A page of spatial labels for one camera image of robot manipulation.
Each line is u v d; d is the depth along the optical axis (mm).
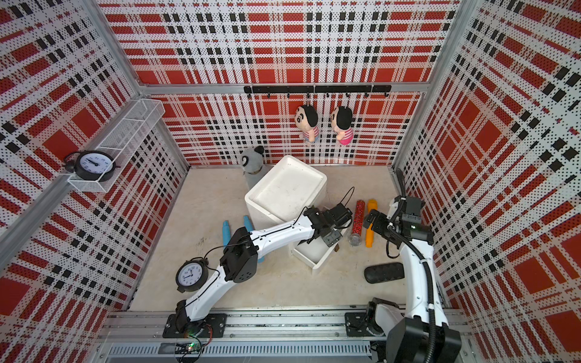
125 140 802
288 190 806
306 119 908
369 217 718
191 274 822
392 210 713
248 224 975
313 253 886
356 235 921
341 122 950
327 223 664
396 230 539
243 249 606
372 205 1022
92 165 639
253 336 733
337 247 859
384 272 819
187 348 698
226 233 950
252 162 985
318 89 879
